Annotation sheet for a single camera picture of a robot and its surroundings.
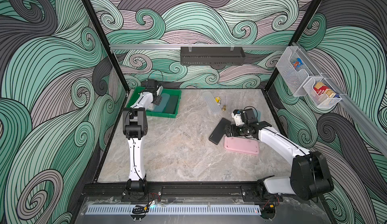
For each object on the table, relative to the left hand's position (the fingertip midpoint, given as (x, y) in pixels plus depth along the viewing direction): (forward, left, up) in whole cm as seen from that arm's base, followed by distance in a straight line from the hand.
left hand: (151, 96), depth 107 cm
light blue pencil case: (-8, -7, -4) cm, 11 cm away
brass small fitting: (-6, -53, -5) cm, 54 cm away
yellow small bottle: (+1, -49, -4) cm, 49 cm away
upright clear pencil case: (-1, -45, -5) cm, 45 cm away
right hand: (-28, -55, +1) cm, 61 cm away
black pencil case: (-25, -48, -6) cm, 54 cm away
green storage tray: (-5, -11, -5) cm, 13 cm away
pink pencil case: (-35, -60, -5) cm, 69 cm away
